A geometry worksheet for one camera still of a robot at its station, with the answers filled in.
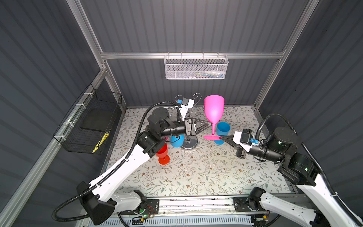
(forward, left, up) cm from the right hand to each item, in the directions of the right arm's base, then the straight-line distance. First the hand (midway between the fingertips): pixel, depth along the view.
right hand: (225, 134), depth 51 cm
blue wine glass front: (+10, +19, -25) cm, 33 cm away
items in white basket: (+53, +1, -9) cm, 54 cm away
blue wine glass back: (+26, -10, -33) cm, 43 cm away
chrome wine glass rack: (+21, +12, -41) cm, 47 cm away
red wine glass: (+9, +29, -43) cm, 52 cm away
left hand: (+1, +5, +1) cm, 5 cm away
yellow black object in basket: (+9, +56, -17) cm, 59 cm away
